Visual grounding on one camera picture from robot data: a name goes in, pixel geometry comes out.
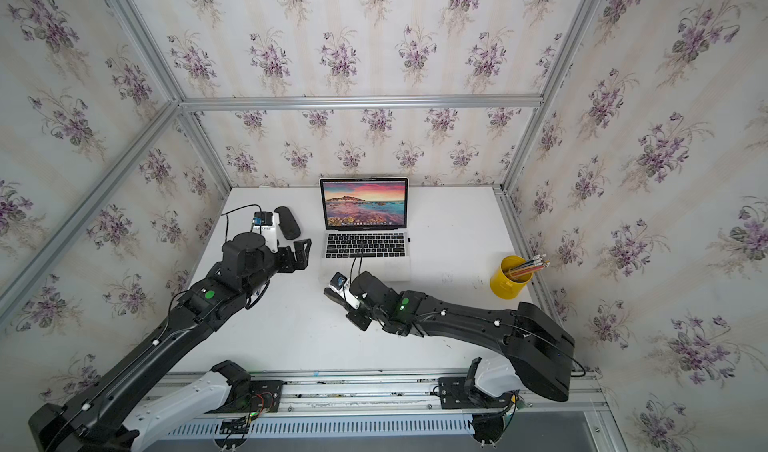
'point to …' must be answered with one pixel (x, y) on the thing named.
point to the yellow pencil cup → (507, 287)
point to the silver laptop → (365, 227)
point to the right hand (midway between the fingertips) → (351, 300)
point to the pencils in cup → (537, 262)
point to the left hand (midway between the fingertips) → (301, 242)
